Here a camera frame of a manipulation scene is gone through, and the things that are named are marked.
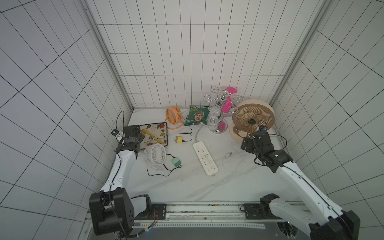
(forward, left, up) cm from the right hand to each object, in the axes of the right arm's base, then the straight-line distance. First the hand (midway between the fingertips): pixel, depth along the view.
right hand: (245, 141), depth 81 cm
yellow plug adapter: (+8, +40, -14) cm, 43 cm away
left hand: (-2, +64, -2) cm, 64 cm away
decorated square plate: (+12, +58, -15) cm, 61 cm away
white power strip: (-6, +21, -13) cm, 25 cm away
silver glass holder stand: (+23, +15, -5) cm, 28 cm away
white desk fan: (-9, +50, -6) cm, 51 cm away
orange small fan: (+22, +44, -5) cm, 49 cm away
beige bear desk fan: (+12, -2, +8) cm, 15 cm away
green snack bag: (+25, +28, -6) cm, 38 cm away
